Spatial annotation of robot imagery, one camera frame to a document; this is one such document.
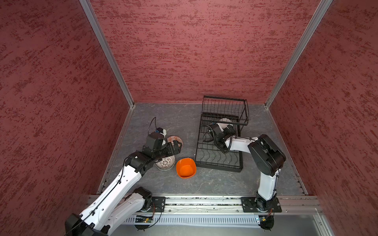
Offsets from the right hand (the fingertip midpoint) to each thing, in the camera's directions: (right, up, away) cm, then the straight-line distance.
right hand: (225, 132), depth 97 cm
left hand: (-32, -7, -21) cm, 39 cm away
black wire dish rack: (+2, +13, +13) cm, 18 cm away
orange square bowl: (-26, -21, -10) cm, 35 cm away
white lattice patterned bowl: (-38, -17, -14) cm, 44 cm away
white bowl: (0, +9, 0) cm, 9 cm away
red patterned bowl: (-36, -4, -5) cm, 37 cm away
